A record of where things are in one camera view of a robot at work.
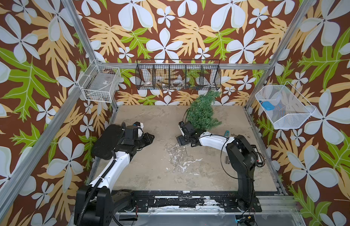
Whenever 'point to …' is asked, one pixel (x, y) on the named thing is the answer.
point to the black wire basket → (198, 75)
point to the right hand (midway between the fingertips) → (182, 136)
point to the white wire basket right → (286, 108)
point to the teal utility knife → (226, 133)
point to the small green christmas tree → (200, 111)
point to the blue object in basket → (267, 105)
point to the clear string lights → (178, 158)
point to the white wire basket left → (99, 82)
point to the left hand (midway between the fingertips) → (154, 134)
